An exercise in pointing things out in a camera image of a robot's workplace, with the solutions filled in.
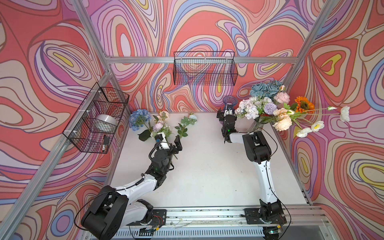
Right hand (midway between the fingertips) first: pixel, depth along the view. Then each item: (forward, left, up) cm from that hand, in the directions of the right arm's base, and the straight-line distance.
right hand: (227, 109), depth 107 cm
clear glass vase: (-19, -15, +6) cm, 25 cm away
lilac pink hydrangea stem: (-20, -4, +21) cm, 29 cm away
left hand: (-29, +36, +9) cm, 47 cm away
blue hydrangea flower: (-3, +65, -3) cm, 65 cm away
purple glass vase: (+1, -1, +9) cm, 9 cm away
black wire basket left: (-29, +76, +19) cm, 84 cm away
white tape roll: (-30, +67, +23) cm, 77 cm away
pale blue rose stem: (-3, +27, -7) cm, 28 cm away
